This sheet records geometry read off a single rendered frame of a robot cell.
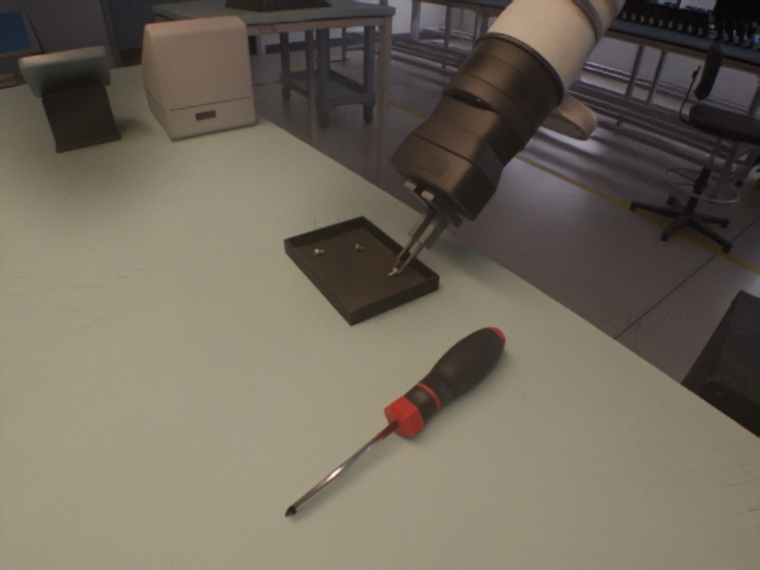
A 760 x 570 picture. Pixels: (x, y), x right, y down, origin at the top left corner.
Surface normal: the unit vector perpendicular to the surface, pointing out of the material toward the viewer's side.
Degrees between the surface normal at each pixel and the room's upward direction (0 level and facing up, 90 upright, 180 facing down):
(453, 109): 53
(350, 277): 0
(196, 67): 90
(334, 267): 0
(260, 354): 0
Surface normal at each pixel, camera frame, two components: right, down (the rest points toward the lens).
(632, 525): 0.04, -0.79
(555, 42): 0.18, 0.25
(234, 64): 0.55, 0.53
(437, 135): -0.50, -0.36
